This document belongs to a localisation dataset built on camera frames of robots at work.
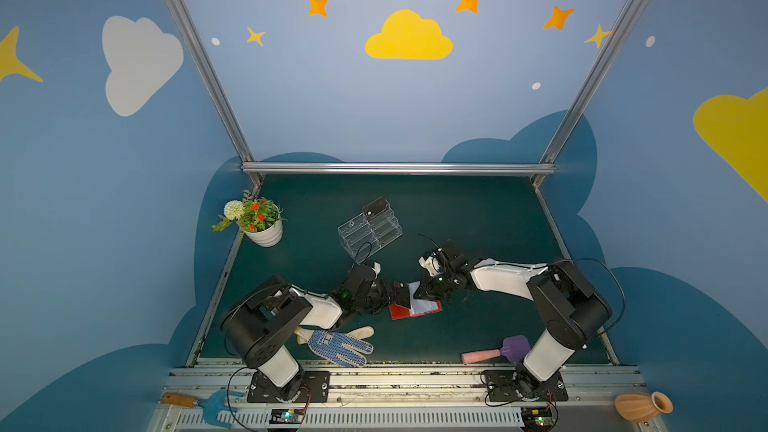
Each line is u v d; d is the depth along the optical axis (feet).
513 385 2.40
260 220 2.98
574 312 1.54
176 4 2.44
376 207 3.29
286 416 2.31
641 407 2.11
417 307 2.88
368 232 3.25
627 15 2.54
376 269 2.89
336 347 2.62
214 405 2.34
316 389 2.45
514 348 2.55
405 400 2.41
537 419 2.34
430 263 2.93
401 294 2.84
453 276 2.35
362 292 2.40
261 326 1.49
